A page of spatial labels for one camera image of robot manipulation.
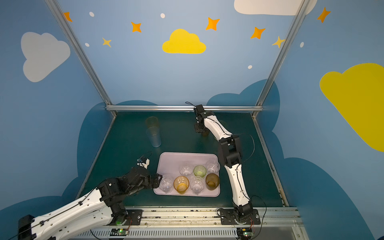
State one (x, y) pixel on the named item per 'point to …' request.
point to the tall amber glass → (152, 121)
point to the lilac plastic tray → (169, 163)
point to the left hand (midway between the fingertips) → (158, 178)
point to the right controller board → (244, 233)
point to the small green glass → (200, 170)
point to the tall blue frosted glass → (154, 134)
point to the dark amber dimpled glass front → (212, 181)
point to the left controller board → (119, 232)
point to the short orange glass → (181, 183)
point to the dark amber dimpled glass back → (206, 133)
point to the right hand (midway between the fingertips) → (202, 127)
